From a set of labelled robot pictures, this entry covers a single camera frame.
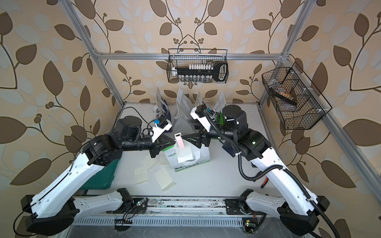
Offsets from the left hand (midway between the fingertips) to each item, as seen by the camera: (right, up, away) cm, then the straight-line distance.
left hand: (171, 138), depth 59 cm
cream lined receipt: (+5, -8, +7) cm, 12 cm away
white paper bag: (+3, +18, +42) cm, 46 cm away
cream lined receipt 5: (-11, -18, +32) cm, 38 cm away
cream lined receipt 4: (-23, -25, +27) cm, 43 cm away
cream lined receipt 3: (-19, -19, +30) cm, 40 cm away
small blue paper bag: (-13, +16, +39) cm, 44 cm away
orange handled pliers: (+49, -27, +23) cm, 61 cm away
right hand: (+6, +5, -2) cm, 8 cm away
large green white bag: (+12, -9, +9) cm, 18 cm away
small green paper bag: (+25, +17, +32) cm, 44 cm away
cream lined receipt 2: (-9, -27, +25) cm, 38 cm away
